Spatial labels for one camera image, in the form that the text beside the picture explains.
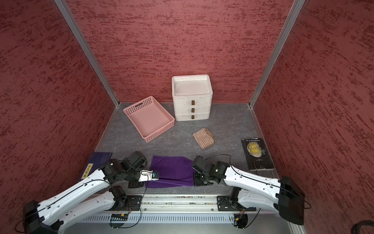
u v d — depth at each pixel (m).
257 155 0.90
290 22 0.76
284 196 0.40
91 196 0.50
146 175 0.64
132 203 0.73
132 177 0.62
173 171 0.84
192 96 0.92
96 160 0.90
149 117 1.12
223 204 0.73
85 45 0.85
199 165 0.59
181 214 0.71
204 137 0.98
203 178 0.64
